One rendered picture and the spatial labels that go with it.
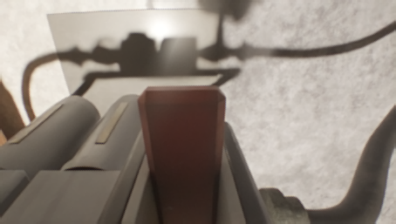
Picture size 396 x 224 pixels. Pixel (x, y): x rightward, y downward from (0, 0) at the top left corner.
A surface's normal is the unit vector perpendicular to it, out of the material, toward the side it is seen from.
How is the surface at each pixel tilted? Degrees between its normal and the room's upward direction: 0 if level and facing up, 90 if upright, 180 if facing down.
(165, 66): 0
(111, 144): 90
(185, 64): 0
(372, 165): 100
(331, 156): 0
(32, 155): 90
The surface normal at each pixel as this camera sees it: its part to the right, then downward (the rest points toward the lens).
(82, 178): 0.00, -0.88
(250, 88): 0.04, 0.48
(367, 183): -0.20, -0.93
